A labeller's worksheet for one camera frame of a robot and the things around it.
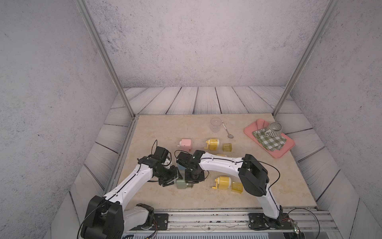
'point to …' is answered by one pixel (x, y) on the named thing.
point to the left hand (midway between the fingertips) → (181, 180)
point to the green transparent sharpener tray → (189, 184)
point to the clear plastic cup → (215, 124)
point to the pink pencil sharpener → (185, 144)
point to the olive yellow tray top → (227, 147)
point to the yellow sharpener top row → (213, 144)
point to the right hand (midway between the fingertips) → (190, 184)
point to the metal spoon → (229, 135)
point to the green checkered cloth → (272, 144)
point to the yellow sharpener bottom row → (223, 182)
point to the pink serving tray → (259, 124)
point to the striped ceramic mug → (273, 130)
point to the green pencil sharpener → (181, 183)
